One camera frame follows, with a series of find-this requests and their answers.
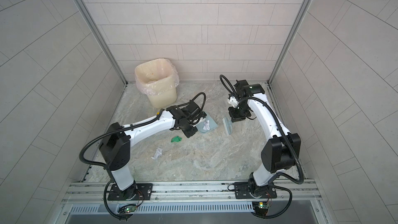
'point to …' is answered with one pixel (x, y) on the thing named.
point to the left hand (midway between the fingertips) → (196, 129)
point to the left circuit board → (127, 208)
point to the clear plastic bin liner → (156, 77)
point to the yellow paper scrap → (158, 113)
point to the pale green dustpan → (213, 125)
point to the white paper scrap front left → (158, 152)
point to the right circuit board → (261, 208)
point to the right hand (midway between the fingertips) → (232, 119)
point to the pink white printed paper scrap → (207, 125)
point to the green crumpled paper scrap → (176, 139)
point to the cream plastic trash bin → (163, 100)
